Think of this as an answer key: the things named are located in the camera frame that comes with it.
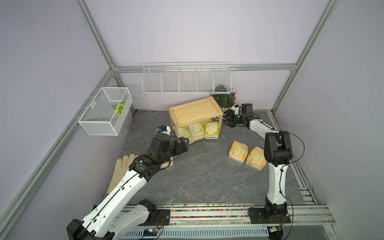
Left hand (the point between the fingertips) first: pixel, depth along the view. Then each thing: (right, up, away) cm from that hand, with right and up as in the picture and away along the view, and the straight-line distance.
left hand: (182, 143), depth 73 cm
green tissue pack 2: (+7, +5, +28) cm, 30 cm away
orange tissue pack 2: (+33, -8, +20) cm, 39 cm away
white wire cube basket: (-45, +14, +10) cm, 48 cm away
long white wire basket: (+2, +41, +26) cm, 48 cm away
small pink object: (+37, +18, +11) cm, 43 cm away
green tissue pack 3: (+1, +4, +26) cm, 27 cm away
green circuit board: (-16, -43, -2) cm, 46 cm away
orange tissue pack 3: (+43, -11, +15) cm, 47 cm away
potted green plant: (+27, +25, +27) cm, 45 cm away
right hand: (+23, +15, +27) cm, 38 cm away
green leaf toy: (-36, +19, +8) cm, 41 cm away
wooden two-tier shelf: (+10, +18, +19) cm, 28 cm away
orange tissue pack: (-6, -8, -11) cm, 14 cm away
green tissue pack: (+17, +6, +27) cm, 32 cm away
